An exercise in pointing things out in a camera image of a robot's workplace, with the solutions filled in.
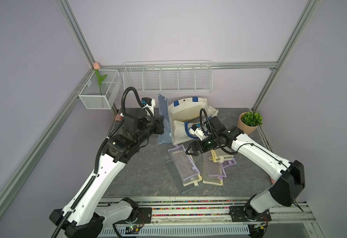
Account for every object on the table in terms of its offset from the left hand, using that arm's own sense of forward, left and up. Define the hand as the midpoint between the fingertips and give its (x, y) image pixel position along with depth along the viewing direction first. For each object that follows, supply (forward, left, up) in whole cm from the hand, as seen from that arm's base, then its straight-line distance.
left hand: (164, 118), depth 64 cm
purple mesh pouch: (-4, -9, -37) cm, 38 cm away
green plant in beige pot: (+15, -54, -26) cm, 61 cm away
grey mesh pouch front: (-20, -7, -39) cm, 44 cm away
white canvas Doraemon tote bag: (+25, -13, -25) cm, 37 cm away
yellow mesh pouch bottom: (-12, -25, -37) cm, 47 cm away
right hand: (-6, -13, -20) cm, 24 cm away
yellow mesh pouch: (-15, -15, -37) cm, 43 cm away
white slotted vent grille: (-36, +30, -39) cm, 61 cm away
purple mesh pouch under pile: (-8, -33, -37) cm, 50 cm away
